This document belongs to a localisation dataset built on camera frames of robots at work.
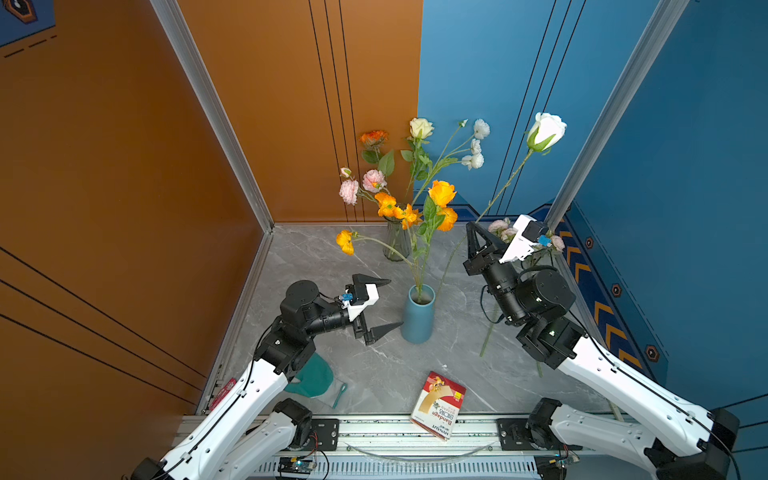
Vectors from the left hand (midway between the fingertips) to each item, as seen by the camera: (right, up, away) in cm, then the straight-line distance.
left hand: (393, 298), depth 63 cm
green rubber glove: (-22, -26, +19) cm, 39 cm away
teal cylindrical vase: (+7, -6, +12) cm, 15 cm away
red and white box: (+11, -29, +11) cm, 33 cm away
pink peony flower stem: (-6, +31, +26) cm, 41 cm away
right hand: (+14, +15, -5) cm, 22 cm away
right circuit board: (+38, -41, +7) cm, 57 cm away
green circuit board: (-24, -41, +7) cm, 48 cm away
